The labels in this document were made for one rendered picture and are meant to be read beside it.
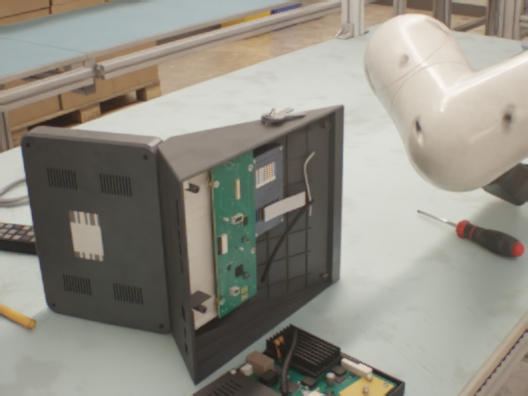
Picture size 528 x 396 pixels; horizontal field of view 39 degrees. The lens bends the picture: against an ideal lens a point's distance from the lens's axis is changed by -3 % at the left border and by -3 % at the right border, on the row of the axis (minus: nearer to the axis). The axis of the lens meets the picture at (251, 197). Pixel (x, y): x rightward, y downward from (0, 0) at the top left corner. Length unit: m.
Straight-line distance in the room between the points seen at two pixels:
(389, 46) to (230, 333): 0.34
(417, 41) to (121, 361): 0.44
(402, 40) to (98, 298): 0.42
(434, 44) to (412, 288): 0.27
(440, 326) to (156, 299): 0.29
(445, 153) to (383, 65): 0.14
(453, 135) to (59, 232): 0.40
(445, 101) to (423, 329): 0.23
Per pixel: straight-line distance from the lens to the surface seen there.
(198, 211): 0.67
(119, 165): 0.72
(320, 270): 0.86
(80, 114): 4.58
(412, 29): 0.83
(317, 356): 0.70
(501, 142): 0.73
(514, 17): 3.35
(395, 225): 1.01
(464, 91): 0.74
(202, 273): 0.70
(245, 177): 0.70
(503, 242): 0.94
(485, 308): 0.85
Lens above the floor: 1.45
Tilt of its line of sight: 24 degrees down
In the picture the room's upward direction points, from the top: 2 degrees counter-clockwise
